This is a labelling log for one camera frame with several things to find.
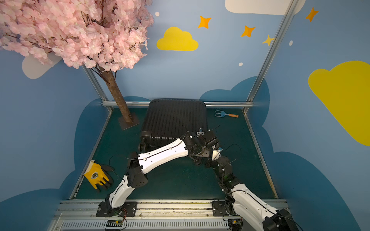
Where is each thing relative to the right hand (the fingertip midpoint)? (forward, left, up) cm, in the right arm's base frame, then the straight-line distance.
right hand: (209, 149), depth 85 cm
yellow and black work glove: (-17, +63, -9) cm, 66 cm away
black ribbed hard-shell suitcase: (+12, +27, +11) cm, 31 cm away
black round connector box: (-35, -14, -14) cm, 40 cm away
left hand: (-3, +3, +5) cm, 7 cm away
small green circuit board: (-38, +48, -13) cm, 63 cm away
